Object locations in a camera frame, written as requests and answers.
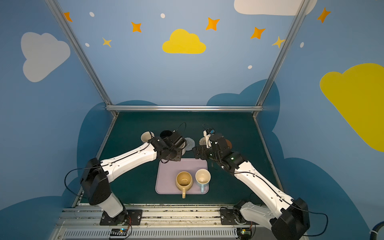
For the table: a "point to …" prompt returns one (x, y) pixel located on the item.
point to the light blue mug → (202, 177)
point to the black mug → (165, 133)
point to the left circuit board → (118, 232)
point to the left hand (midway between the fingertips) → (177, 154)
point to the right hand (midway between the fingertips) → (201, 146)
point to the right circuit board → (243, 233)
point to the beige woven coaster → (202, 141)
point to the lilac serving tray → (167, 170)
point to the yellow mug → (184, 181)
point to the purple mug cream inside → (146, 135)
